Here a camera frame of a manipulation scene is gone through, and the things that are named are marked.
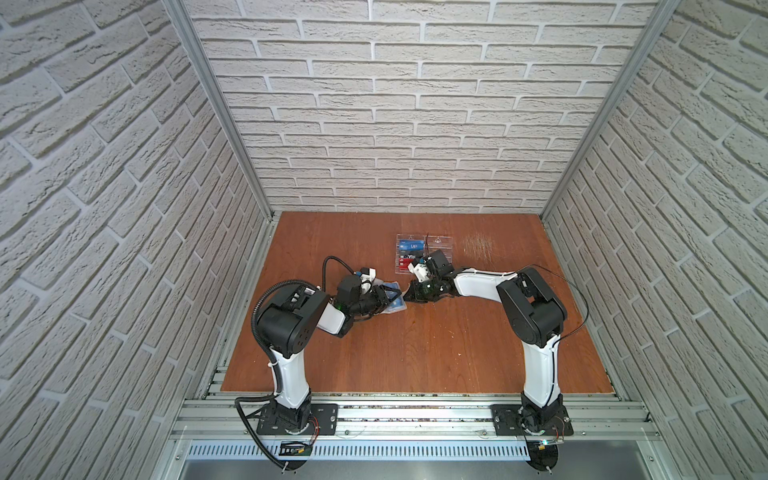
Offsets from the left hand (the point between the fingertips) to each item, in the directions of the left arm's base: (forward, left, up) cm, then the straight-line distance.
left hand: (406, 293), depth 91 cm
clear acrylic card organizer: (+20, -10, +1) cm, 22 cm away
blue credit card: (+18, -2, +2) cm, 18 cm away
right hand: (+2, -1, -6) cm, 7 cm away
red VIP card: (+13, 0, -2) cm, 13 cm away
